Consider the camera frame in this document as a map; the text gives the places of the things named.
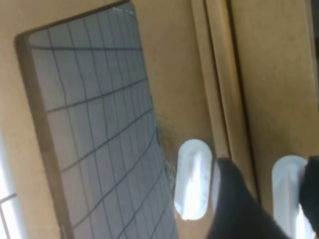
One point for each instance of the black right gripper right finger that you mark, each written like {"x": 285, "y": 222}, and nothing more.
{"x": 309, "y": 192}

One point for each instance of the white black grid tablecloth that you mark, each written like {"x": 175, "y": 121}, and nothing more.
{"x": 12, "y": 225}

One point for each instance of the white box handle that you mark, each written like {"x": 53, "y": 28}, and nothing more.
{"x": 192, "y": 184}
{"x": 287, "y": 175}

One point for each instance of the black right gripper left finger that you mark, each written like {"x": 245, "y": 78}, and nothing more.
{"x": 238, "y": 215}

